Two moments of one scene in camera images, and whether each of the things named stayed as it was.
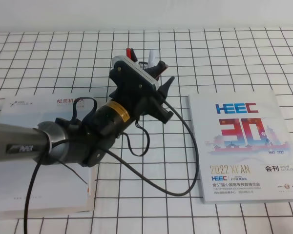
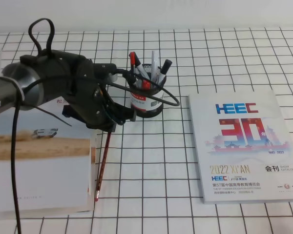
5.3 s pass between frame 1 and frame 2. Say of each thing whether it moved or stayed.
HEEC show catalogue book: stayed
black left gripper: moved
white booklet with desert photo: stayed
